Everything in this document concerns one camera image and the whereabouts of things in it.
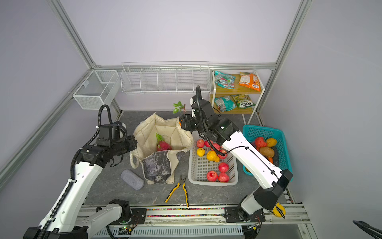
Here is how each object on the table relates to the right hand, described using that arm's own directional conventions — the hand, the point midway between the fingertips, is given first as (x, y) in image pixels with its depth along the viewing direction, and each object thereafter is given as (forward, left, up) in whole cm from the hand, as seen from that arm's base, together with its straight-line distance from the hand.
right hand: (184, 120), depth 68 cm
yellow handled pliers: (-17, +3, -35) cm, 39 cm away
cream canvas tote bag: (-14, +14, -19) cm, 28 cm away
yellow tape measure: (-31, -45, -35) cm, 65 cm away
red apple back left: (+7, -7, -31) cm, 32 cm away
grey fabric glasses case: (-17, +31, -32) cm, 47 cm away
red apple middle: (-10, -21, -30) cm, 38 cm away
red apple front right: (-16, -20, -30) cm, 39 cm away
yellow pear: (-3, -14, -30) cm, 33 cm away
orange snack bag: (+30, -37, +1) cm, 48 cm away
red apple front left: (-15, -14, -30) cm, 36 cm away
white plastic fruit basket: (-7, -7, -34) cm, 36 cm away
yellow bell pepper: (+6, -53, -29) cm, 61 cm away
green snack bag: (+32, -37, -17) cm, 52 cm away
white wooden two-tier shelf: (+41, -34, -18) cm, 56 cm away
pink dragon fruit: (+3, +17, -27) cm, 32 cm away
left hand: (-6, +24, -11) cm, 27 cm away
